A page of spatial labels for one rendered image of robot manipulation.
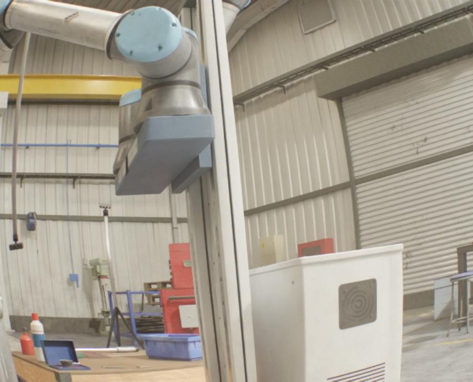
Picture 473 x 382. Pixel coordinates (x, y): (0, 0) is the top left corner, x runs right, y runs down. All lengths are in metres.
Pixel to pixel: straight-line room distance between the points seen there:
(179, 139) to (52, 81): 11.54
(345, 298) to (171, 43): 0.76
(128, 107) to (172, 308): 3.32
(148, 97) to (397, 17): 9.72
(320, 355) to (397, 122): 9.27
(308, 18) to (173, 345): 10.78
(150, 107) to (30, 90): 11.24
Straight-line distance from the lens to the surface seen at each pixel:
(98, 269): 11.99
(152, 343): 2.70
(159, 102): 1.40
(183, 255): 5.07
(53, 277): 12.55
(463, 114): 9.63
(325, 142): 12.05
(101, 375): 2.17
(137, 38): 1.29
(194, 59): 1.47
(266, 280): 1.69
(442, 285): 6.96
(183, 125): 1.38
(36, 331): 2.38
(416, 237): 10.22
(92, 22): 1.41
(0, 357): 0.96
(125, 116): 1.91
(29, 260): 12.40
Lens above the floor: 0.76
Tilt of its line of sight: 9 degrees up
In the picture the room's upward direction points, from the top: 5 degrees counter-clockwise
